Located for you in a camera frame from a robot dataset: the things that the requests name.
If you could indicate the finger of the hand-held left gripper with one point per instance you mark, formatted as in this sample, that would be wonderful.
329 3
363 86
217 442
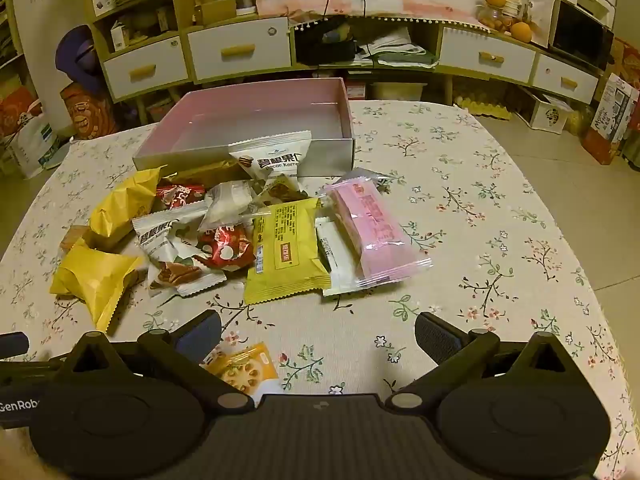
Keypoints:
15 345

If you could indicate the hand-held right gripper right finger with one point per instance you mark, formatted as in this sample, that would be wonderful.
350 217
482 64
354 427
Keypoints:
439 335

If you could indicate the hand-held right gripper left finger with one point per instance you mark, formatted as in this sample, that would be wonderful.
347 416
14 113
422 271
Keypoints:
200 332

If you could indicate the orange lotus chip packet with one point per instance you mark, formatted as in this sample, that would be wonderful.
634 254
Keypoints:
245 370

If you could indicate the red snack packet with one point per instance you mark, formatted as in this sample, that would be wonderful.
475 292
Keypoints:
225 247

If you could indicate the white nut packet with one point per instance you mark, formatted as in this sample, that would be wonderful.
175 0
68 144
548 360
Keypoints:
270 157
165 240

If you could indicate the yellow pastry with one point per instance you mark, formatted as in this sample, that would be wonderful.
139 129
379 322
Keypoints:
125 205
95 280

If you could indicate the yellow snack packet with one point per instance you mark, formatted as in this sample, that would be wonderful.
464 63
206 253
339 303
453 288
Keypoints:
285 250

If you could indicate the small brown snack packet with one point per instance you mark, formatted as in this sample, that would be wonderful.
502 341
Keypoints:
75 237

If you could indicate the white stick packet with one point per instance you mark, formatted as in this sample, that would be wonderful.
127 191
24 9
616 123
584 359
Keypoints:
337 260

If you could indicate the pink wafer packet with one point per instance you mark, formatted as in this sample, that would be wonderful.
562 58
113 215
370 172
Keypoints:
375 225

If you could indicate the clear white pastry packet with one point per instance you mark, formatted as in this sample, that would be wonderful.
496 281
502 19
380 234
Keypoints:
227 202

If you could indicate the small red candy packet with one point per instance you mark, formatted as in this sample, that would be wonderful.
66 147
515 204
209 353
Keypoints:
177 195

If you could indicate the brown nut packet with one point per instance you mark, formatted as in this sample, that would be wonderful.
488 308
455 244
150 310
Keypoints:
282 191

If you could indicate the pink cardboard box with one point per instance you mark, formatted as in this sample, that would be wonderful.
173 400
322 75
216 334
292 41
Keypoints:
260 105

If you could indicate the white plastic sack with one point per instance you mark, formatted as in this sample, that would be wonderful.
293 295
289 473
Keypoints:
35 145

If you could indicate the yellow egg tray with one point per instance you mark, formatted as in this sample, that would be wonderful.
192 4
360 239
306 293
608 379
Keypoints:
480 107

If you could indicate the red paper bag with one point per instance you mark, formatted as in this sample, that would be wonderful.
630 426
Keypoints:
15 110

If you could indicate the orange printed bag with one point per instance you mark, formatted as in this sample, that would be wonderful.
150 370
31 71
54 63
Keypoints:
87 110

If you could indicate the clear plastic storage bin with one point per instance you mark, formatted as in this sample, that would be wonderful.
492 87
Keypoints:
397 92

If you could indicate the white printed box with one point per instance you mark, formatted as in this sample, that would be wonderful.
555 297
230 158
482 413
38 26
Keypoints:
550 115

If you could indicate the red box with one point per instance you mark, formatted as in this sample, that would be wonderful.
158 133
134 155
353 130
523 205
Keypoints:
357 91

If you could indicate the wide white drawer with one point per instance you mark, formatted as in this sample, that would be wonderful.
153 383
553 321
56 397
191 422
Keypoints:
210 65

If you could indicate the low wooden cabinet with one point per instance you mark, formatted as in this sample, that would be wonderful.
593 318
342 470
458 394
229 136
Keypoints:
390 69

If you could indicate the colourful printed carton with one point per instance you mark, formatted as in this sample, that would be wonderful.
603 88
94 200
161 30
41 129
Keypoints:
607 120

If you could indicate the white shelf cabinet drawer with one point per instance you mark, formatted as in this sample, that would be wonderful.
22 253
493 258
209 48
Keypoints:
125 67

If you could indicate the small white drawer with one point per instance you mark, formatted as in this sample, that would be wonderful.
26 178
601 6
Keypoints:
550 67

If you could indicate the green white folded bags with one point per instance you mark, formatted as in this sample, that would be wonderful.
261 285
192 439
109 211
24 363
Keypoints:
400 47

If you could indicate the purple yoga mat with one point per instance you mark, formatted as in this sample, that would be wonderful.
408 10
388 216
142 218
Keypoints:
75 50

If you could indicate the black basket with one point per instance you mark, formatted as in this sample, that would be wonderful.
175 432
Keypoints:
325 50

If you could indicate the clear container of small oranges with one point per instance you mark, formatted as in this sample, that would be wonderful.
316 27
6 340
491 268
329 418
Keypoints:
492 20

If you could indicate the small cardboard box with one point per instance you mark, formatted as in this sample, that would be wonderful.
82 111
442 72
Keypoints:
217 11

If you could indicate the microwave oven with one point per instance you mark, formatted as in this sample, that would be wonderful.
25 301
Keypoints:
580 40

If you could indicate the pink cabinet cloth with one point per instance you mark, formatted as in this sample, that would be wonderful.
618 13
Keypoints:
390 2

